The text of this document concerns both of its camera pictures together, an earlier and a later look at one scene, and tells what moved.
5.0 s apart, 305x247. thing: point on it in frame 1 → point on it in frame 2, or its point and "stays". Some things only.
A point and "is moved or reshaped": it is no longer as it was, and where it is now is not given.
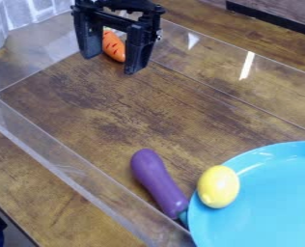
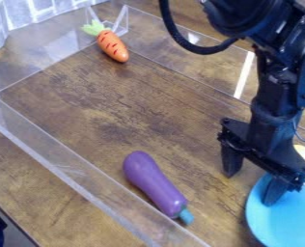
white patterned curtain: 8,14 stays
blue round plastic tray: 274,210 is moved or reshaped
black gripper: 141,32 → 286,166
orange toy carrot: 113,45 stays
